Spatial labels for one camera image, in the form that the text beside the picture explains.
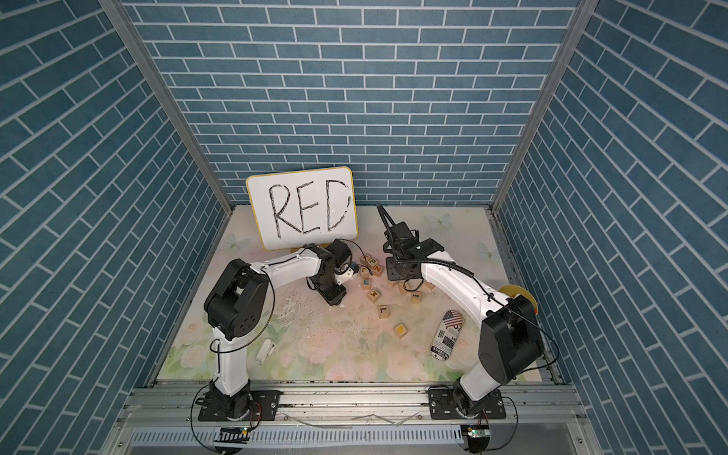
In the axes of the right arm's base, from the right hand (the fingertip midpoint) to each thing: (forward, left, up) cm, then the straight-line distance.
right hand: (399, 270), depth 87 cm
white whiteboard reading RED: (+19, +36, +6) cm, 41 cm away
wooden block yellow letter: (-15, -1, -10) cm, 18 cm away
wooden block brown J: (+5, +12, -10) cm, 16 cm away
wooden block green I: (-3, -6, -10) cm, 13 cm away
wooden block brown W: (-4, +8, -10) cm, 13 cm away
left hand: (-5, +19, -12) cm, 23 cm away
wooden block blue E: (+1, +11, -11) cm, 15 cm away
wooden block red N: (+6, +7, -10) cm, 14 cm away
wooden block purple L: (-9, +4, -10) cm, 14 cm away
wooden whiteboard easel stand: (+9, +39, -6) cm, 41 cm away
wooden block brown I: (-6, -1, -1) cm, 6 cm away
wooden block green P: (+10, +10, -10) cm, 17 cm away
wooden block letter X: (+11, +12, -10) cm, 19 cm away
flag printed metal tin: (-15, -15, -9) cm, 23 cm away
